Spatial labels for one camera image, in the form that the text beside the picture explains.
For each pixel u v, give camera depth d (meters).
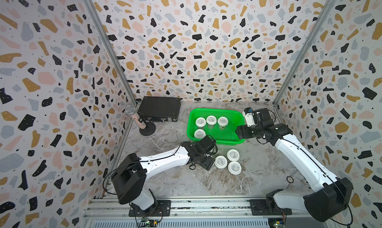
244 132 0.70
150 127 1.06
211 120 1.01
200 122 1.00
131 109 0.78
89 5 0.71
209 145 0.64
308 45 0.89
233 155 0.86
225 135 1.02
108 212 0.73
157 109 1.14
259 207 0.73
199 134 0.95
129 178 0.42
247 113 0.71
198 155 0.59
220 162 0.83
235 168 0.82
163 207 0.74
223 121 1.02
